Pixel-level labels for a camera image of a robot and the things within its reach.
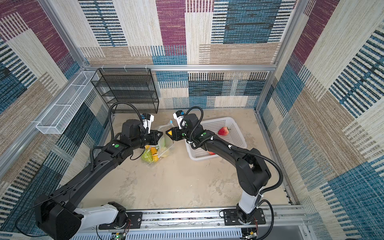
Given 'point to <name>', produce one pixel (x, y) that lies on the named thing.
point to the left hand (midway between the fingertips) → (163, 131)
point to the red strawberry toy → (212, 153)
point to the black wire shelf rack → (128, 90)
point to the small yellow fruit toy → (154, 156)
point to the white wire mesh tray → (56, 120)
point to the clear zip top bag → (164, 145)
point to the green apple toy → (147, 155)
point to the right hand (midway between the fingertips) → (170, 133)
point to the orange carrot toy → (153, 150)
